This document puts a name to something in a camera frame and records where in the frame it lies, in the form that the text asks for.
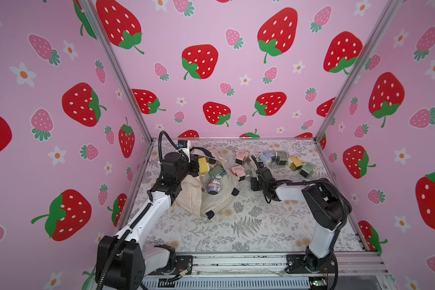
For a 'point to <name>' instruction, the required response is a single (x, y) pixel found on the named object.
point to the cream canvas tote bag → (193, 197)
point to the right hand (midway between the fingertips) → (253, 180)
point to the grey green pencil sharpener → (281, 157)
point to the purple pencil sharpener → (214, 186)
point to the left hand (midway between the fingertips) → (198, 153)
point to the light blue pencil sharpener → (266, 156)
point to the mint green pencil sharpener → (308, 170)
